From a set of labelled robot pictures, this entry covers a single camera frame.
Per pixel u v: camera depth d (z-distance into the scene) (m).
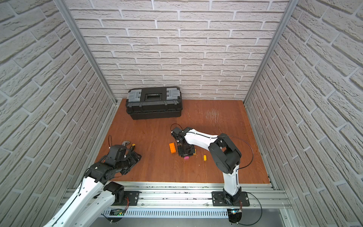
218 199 0.74
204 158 0.87
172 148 0.89
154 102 0.97
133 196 0.74
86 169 0.90
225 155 0.49
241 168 0.51
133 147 0.92
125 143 0.95
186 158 0.87
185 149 0.76
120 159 0.61
